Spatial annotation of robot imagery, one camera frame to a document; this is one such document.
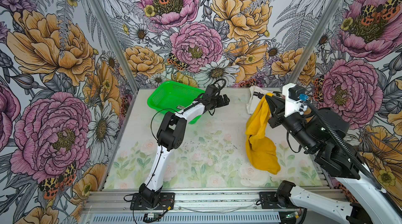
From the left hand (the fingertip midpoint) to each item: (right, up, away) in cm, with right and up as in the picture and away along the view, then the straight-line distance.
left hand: (223, 104), depth 102 cm
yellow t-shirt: (+19, -24, -15) cm, 34 cm away
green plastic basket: (-35, +6, +14) cm, 38 cm away
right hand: (+9, +1, -47) cm, 48 cm away
